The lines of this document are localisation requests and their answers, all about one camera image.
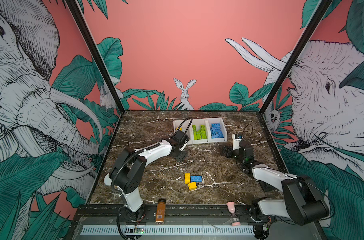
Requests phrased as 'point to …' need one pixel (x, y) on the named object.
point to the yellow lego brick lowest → (192, 186)
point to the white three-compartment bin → (206, 121)
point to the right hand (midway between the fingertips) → (224, 143)
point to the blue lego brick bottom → (196, 178)
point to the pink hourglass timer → (235, 221)
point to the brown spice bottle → (160, 211)
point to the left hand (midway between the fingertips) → (179, 152)
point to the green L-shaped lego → (194, 129)
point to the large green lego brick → (203, 128)
